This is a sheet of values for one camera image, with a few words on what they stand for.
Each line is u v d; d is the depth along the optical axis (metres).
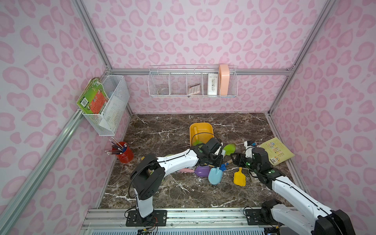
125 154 0.86
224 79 0.82
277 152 0.97
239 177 0.86
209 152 0.66
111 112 0.84
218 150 0.73
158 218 0.73
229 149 0.98
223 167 0.90
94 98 0.72
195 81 0.98
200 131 1.08
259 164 0.63
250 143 0.75
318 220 0.41
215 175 0.82
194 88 0.95
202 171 0.88
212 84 0.93
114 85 0.80
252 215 0.74
